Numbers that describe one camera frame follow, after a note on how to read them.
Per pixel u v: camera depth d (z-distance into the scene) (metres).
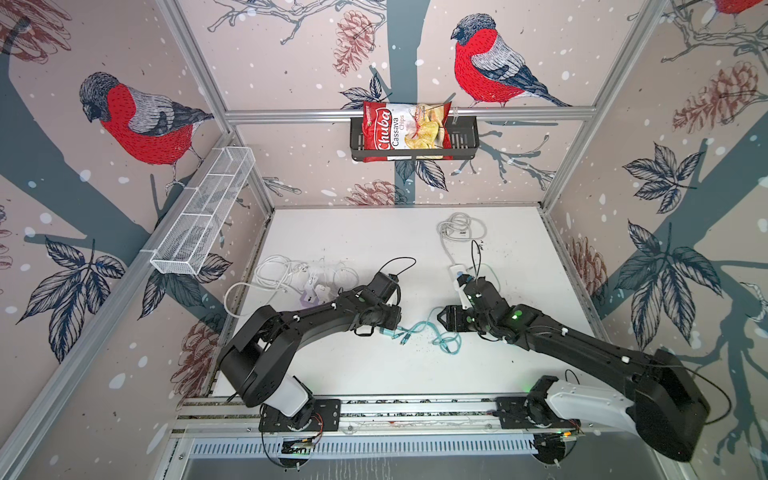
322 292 0.87
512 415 0.73
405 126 0.88
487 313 0.63
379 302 0.69
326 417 0.73
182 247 0.71
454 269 1.01
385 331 0.85
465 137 0.95
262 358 0.44
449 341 0.86
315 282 0.90
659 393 0.40
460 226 1.14
